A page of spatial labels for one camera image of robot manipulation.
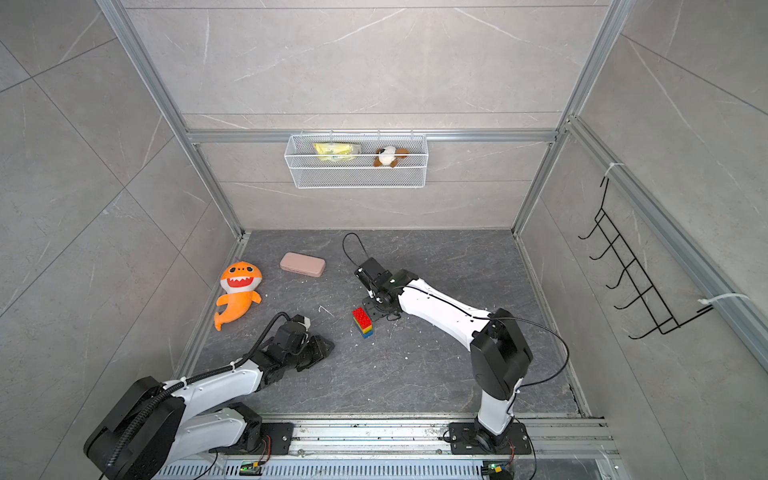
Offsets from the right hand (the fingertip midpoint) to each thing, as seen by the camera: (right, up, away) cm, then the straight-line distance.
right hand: (380, 305), depth 86 cm
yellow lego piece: (-4, -7, +2) cm, 9 cm away
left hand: (-13, -12, +2) cm, 18 cm away
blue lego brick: (-4, -10, +5) cm, 11 cm away
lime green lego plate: (-6, -6, +2) cm, 9 cm away
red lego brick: (-5, -4, 0) cm, 6 cm away
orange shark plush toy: (-46, +7, +9) cm, 48 cm away
